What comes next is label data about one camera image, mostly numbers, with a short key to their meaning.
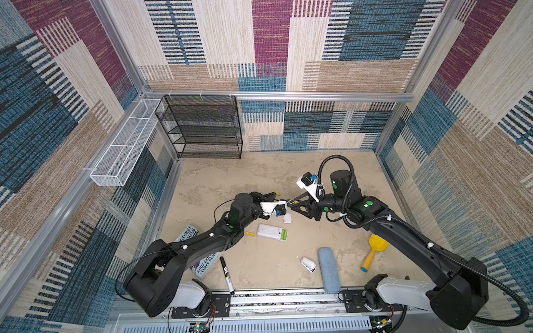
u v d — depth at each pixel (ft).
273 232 2.94
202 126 3.59
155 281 1.38
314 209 2.08
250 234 2.95
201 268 2.61
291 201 2.37
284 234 2.93
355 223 1.80
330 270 2.55
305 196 2.34
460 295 1.24
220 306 2.40
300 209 2.29
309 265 2.60
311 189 2.08
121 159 3.07
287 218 3.09
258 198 2.40
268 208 2.38
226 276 2.60
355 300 2.42
